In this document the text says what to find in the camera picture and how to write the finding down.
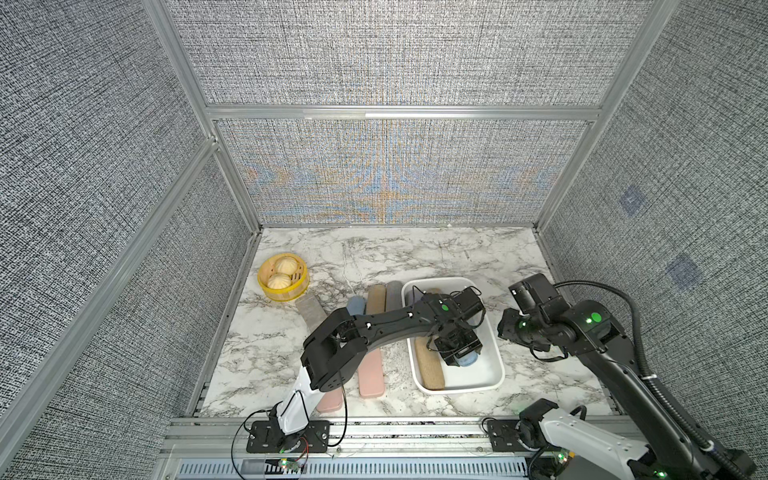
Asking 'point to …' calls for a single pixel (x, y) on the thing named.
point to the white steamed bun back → (287, 265)
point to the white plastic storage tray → (488, 372)
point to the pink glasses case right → (371, 374)
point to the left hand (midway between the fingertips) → (484, 358)
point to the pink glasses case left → (330, 400)
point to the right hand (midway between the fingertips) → (506, 322)
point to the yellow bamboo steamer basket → (300, 280)
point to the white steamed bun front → (279, 281)
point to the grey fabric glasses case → (393, 295)
